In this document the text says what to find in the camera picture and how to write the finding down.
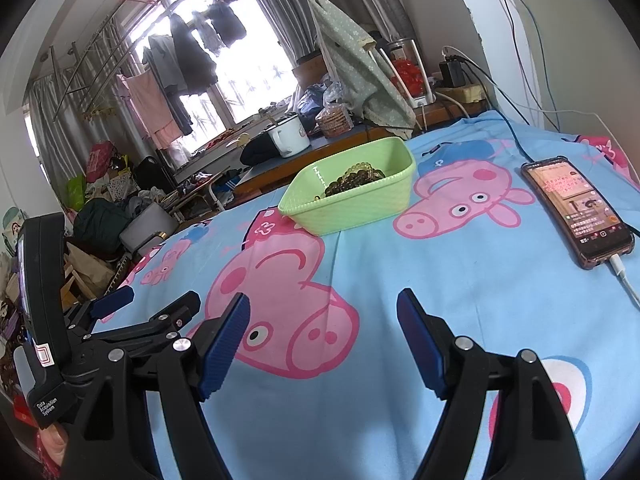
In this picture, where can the green plastic bag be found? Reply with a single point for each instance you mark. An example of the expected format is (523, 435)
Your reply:
(76, 192)

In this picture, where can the red bag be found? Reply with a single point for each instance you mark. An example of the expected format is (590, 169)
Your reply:
(100, 160)

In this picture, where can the metal drying rack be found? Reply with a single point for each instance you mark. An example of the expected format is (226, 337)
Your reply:
(95, 70)

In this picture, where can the beige power strip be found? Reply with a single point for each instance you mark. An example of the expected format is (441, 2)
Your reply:
(465, 94)

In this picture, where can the green dotted cloth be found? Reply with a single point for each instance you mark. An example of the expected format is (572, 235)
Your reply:
(355, 65)

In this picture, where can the black power adapter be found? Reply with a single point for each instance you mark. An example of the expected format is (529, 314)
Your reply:
(455, 74)

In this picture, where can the wooden desk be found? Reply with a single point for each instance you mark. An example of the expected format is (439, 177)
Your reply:
(270, 177)

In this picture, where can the grey hanging shirt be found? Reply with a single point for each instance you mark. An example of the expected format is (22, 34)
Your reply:
(160, 65)

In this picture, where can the clear plastic bag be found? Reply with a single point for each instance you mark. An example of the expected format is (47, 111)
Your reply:
(336, 95)

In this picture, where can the person's left hand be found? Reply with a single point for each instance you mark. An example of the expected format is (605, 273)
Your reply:
(52, 447)

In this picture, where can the dark green bag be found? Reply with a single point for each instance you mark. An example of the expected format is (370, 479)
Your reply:
(100, 225)

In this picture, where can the grey storage box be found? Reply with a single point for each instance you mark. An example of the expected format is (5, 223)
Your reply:
(147, 227)

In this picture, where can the cardboard box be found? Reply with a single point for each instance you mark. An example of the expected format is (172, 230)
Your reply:
(310, 71)

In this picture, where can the green plastic basket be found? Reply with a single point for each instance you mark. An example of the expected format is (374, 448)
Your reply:
(350, 210)

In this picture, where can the dark hanging shorts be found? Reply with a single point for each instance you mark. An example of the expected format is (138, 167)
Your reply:
(227, 22)

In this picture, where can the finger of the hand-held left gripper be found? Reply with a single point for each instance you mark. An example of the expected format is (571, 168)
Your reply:
(115, 300)
(170, 312)

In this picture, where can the blue cartoon pig blanket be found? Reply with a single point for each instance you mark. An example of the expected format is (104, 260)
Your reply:
(400, 280)

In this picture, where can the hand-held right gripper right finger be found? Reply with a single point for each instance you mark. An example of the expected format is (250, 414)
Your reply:
(420, 345)

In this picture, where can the blender with red contents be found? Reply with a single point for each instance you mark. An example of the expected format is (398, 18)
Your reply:
(410, 72)

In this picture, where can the white enamel mug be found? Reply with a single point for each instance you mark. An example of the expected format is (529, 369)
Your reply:
(289, 137)

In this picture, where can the pink hanging cloth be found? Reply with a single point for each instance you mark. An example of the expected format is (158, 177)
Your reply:
(150, 110)

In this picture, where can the wooden chair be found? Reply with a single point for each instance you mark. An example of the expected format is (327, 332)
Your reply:
(82, 270)

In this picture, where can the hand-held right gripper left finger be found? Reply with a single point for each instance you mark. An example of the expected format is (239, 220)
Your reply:
(225, 345)

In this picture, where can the bagged snack jar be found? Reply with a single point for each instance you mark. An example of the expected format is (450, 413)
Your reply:
(334, 120)

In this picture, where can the dark hanging jacket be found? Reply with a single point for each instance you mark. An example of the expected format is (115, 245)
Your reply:
(192, 60)

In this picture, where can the smartphone in clear case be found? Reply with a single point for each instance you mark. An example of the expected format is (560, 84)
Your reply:
(575, 210)

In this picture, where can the black bag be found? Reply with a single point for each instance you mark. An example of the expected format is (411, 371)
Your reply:
(257, 152)

